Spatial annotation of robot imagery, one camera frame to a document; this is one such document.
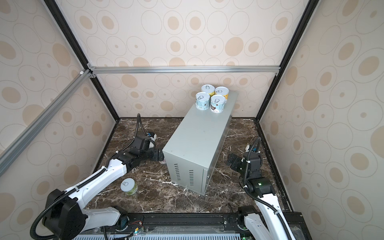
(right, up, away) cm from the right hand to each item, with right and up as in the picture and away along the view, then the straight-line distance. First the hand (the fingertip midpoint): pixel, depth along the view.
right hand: (236, 157), depth 78 cm
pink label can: (-42, -6, +16) cm, 45 cm away
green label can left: (-57, -16, +2) cm, 59 cm away
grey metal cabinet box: (-23, +5, -17) cm, 29 cm away
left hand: (-40, +4, +5) cm, 40 cm away
